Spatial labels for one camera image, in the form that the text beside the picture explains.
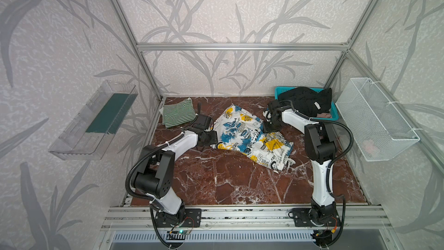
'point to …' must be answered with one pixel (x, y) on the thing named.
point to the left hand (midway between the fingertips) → (216, 134)
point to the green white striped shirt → (175, 114)
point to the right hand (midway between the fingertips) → (266, 125)
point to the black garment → (307, 102)
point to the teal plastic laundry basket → (333, 116)
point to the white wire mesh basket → (378, 129)
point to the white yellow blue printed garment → (239, 131)
